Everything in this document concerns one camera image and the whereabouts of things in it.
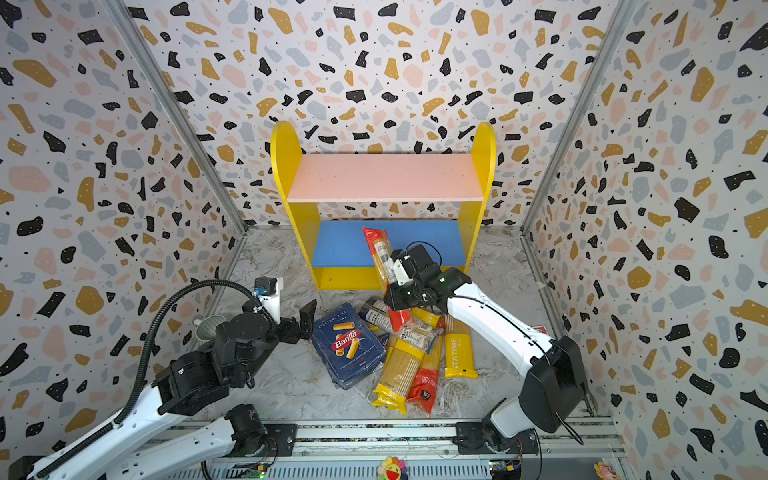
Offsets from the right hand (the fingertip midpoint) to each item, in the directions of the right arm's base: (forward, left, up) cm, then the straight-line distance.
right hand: (383, 293), depth 78 cm
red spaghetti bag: (+9, +1, +7) cm, 11 cm away
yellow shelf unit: (+22, +17, -9) cm, 29 cm away
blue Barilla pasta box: (-9, +10, -12) cm, 19 cm away
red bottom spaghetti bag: (-20, -11, -16) cm, 28 cm away
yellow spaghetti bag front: (-16, -4, -15) cm, 23 cm away
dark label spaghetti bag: (+1, +3, -14) cm, 14 cm away
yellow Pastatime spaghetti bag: (-7, -22, -19) cm, 30 cm away
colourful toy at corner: (-36, -52, -19) cm, 66 cm away
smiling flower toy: (-36, -3, -18) cm, 41 cm away
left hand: (-8, +18, +10) cm, 22 cm away
